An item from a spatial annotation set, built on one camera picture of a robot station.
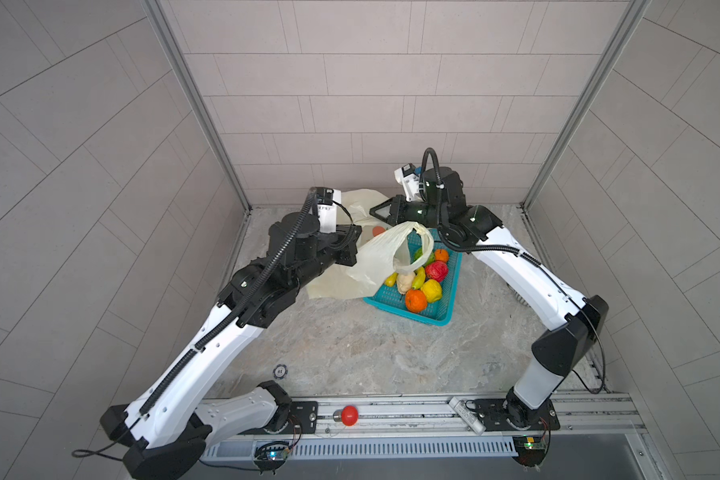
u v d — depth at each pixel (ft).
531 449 2.23
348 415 2.28
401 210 2.00
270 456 2.11
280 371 2.54
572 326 1.38
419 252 2.07
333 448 3.45
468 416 2.28
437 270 3.00
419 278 2.92
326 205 1.61
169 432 1.16
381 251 1.81
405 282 2.93
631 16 2.36
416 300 2.80
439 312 2.90
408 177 2.10
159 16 2.34
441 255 3.15
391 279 1.89
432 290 2.90
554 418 2.32
